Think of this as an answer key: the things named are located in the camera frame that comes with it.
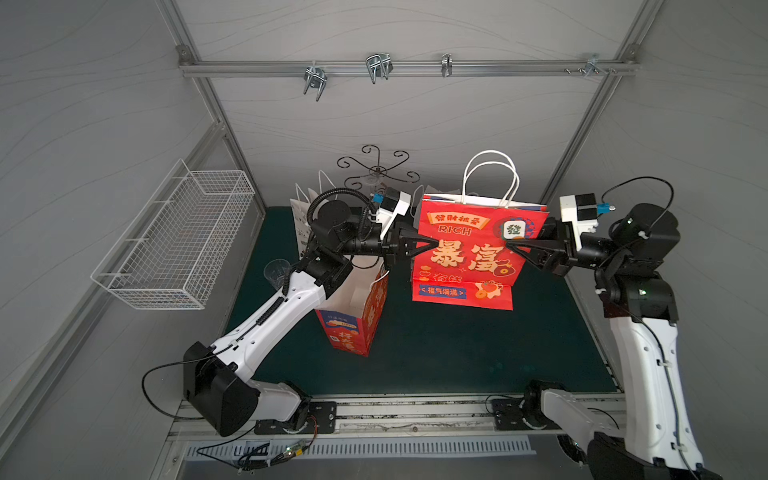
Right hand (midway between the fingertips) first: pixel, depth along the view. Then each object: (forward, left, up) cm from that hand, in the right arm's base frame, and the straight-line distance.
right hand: (506, 236), depth 53 cm
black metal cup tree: (+36, +27, -14) cm, 47 cm away
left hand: (-1, +13, -2) cm, 13 cm away
